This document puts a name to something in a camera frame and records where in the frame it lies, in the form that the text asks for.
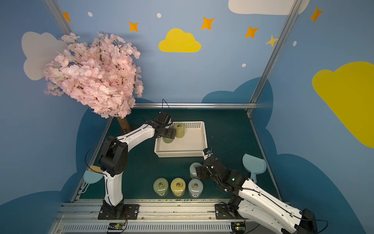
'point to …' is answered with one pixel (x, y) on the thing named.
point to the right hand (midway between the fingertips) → (205, 163)
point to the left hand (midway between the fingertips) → (168, 130)
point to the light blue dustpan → (253, 165)
